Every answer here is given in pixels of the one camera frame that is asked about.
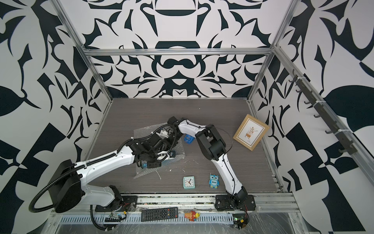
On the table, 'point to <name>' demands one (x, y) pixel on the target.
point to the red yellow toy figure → (192, 216)
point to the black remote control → (159, 214)
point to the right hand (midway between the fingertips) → (162, 148)
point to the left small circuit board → (115, 218)
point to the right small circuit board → (239, 220)
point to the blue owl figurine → (214, 181)
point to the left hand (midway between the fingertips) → (158, 154)
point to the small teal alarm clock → (189, 182)
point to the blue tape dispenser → (189, 139)
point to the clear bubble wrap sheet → (140, 132)
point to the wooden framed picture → (251, 132)
